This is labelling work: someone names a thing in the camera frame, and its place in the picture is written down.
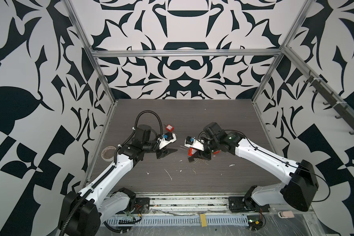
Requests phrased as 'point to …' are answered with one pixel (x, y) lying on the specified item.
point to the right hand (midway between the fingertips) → (194, 149)
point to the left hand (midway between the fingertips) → (175, 141)
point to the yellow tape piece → (203, 217)
